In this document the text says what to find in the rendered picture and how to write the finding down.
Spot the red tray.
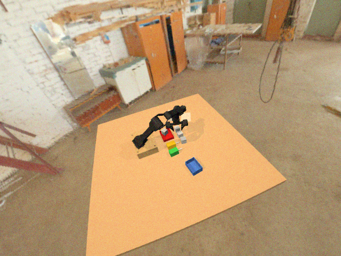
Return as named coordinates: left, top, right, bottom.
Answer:
left=159, top=128, right=174, bottom=142

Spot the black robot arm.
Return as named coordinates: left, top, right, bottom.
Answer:
left=132, top=105, right=186, bottom=150

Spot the green block with grey pin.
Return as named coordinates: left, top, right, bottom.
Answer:
left=169, top=147, right=182, bottom=157

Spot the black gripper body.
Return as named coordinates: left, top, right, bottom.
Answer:
left=166, top=118, right=188, bottom=128

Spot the blue rectangular tray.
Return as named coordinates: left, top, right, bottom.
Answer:
left=185, top=157, right=202, bottom=176

